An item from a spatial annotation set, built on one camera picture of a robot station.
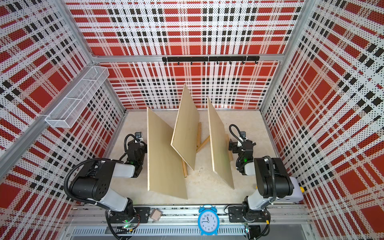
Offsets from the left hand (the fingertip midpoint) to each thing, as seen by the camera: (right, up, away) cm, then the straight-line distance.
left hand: (145, 138), depth 94 cm
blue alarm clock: (+39, -37, -24) cm, 59 cm away
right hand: (+61, 0, +1) cm, 61 cm away
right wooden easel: (+54, -9, -2) cm, 55 cm away
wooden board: (+20, -14, -27) cm, 36 cm away
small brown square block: (+13, -36, -22) cm, 44 cm away
